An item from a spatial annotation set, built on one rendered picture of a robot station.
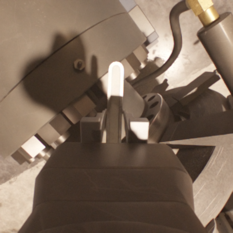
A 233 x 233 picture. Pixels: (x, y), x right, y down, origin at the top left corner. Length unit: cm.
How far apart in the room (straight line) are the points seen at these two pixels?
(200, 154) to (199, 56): 94
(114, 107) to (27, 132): 23
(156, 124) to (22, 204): 180
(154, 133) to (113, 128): 29
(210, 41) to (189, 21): 84
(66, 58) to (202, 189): 34
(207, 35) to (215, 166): 26
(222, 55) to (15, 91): 41
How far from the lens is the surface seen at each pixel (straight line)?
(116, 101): 16
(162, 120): 48
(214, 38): 41
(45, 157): 93
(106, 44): 35
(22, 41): 34
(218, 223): 148
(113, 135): 17
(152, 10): 120
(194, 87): 61
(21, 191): 195
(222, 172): 38
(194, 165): 38
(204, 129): 40
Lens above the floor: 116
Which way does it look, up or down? 70 degrees down
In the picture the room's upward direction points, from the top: 171 degrees counter-clockwise
